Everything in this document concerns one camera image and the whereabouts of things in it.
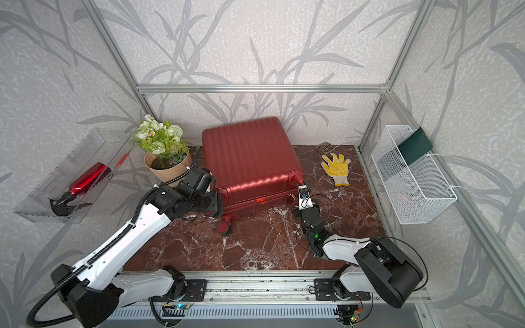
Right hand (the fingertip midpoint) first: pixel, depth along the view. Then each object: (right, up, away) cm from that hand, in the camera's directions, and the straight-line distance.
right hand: (304, 191), depth 85 cm
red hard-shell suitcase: (-21, +12, -4) cm, 25 cm away
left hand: (-34, -2, -9) cm, 35 cm away
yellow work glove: (+23, +8, +25) cm, 34 cm away
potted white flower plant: (-62, +16, +7) cm, 65 cm away
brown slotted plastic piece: (+17, +21, +34) cm, 44 cm away
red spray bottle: (-72, +5, -23) cm, 76 cm away
